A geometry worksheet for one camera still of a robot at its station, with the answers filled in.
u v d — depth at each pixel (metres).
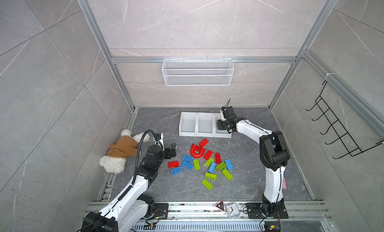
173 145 0.75
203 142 0.98
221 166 0.88
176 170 0.86
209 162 0.90
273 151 0.54
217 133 0.98
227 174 0.84
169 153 0.74
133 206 0.49
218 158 0.91
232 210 0.73
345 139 0.64
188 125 1.09
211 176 0.82
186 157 0.90
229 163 0.88
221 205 0.75
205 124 1.09
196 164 0.88
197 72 1.01
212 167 0.86
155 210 0.73
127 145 0.89
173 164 0.88
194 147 0.95
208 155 0.92
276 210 0.66
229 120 0.80
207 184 0.81
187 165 0.88
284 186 0.80
